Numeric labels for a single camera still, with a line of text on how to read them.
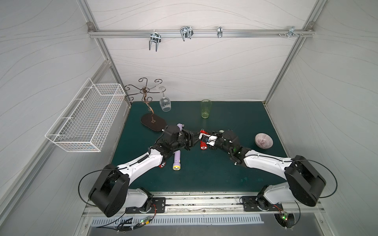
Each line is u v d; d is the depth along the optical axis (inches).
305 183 16.9
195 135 28.5
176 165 33.3
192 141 28.3
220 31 30.8
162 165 33.3
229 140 24.6
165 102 35.4
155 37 30.8
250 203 28.8
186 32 30.1
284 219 28.4
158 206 28.9
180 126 40.8
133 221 27.5
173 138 25.3
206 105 42.1
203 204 29.5
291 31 30.1
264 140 37.7
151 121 42.0
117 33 30.6
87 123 27.1
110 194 16.2
